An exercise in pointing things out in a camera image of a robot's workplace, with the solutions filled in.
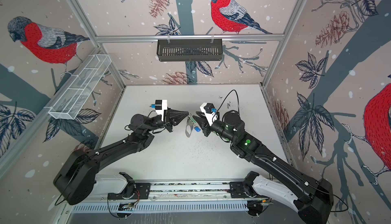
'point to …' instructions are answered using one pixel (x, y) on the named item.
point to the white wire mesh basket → (79, 86)
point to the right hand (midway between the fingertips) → (193, 116)
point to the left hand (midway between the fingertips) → (186, 116)
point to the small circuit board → (128, 206)
